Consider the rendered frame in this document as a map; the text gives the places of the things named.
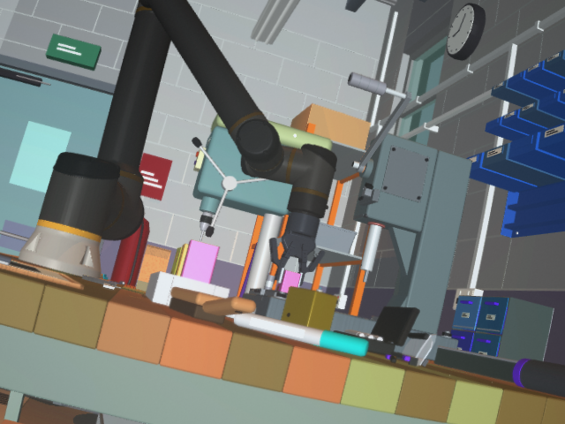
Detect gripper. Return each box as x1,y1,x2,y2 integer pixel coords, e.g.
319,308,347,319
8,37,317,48
269,210,328,284

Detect small pink block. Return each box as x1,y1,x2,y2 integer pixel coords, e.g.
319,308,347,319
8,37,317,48
279,269,303,295

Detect grey shuttle nest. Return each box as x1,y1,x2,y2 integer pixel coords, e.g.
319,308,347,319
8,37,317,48
245,287,292,317

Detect brass padlock body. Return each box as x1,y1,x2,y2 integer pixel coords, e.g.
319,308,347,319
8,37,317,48
283,286,340,330

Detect silver press ram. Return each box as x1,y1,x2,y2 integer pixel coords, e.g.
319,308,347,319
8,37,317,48
361,223,386,273

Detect teal drill press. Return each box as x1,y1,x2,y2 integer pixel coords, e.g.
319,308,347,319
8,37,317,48
191,113,334,302

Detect grey toggle press body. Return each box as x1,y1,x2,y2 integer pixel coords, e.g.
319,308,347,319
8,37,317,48
351,133,474,335

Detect grey press lever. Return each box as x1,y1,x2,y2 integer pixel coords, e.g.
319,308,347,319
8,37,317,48
348,72,421,175

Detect grey shuttle slide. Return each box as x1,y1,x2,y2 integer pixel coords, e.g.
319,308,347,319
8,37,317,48
384,331,461,367

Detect grey metal tray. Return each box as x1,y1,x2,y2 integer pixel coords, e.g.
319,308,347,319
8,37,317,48
313,222,359,262

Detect white marker teal cap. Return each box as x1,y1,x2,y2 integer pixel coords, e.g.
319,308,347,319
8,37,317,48
225,312,370,358

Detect orange shelf rack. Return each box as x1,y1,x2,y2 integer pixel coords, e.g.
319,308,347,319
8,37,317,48
237,118,373,317

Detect large pink box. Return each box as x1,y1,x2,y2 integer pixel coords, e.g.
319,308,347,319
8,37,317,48
182,239,221,287

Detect yellow book stack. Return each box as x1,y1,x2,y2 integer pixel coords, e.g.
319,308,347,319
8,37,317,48
173,246,191,278

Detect black open case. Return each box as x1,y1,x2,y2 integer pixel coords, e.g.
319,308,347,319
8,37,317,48
369,306,421,347

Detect white flat box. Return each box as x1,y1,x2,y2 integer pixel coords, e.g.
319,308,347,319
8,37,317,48
147,270,231,307

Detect cork brown box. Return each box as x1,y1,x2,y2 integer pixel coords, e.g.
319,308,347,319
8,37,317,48
141,244,181,284

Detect brown cardboard box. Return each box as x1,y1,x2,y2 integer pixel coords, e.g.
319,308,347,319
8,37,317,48
290,102,372,152

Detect tiled edge workbench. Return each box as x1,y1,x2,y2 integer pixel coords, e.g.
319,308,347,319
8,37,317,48
0,254,565,424

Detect red fire extinguisher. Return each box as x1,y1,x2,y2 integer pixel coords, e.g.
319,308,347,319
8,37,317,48
111,215,152,287

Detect dark flat tray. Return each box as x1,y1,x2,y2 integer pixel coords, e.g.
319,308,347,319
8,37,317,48
433,345,518,382

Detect white vertical pipe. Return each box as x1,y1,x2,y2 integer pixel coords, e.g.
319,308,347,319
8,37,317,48
366,10,400,133

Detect blue drawer cabinet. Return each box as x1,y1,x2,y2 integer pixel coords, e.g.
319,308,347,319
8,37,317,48
450,294,555,362

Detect green framed window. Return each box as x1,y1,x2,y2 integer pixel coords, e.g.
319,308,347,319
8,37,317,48
404,36,448,143

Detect blue storage bin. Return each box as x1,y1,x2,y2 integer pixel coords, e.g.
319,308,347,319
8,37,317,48
485,102,565,149
466,131,565,192
490,49,565,110
500,188,565,240

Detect teal door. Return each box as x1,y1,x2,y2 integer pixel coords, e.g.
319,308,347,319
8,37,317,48
0,64,117,260

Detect wooden handled mallet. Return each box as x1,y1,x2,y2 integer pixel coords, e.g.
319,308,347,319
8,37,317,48
169,285,258,327

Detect red wall sign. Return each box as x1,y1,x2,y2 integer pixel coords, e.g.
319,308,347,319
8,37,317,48
138,153,174,201

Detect dark cylinder purple ring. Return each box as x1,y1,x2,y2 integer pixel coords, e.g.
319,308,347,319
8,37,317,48
511,358,565,398

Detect black wall clock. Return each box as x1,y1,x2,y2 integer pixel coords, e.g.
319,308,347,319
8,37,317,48
445,3,487,62

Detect green wall sign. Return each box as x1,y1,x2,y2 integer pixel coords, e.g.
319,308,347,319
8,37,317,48
45,34,102,72

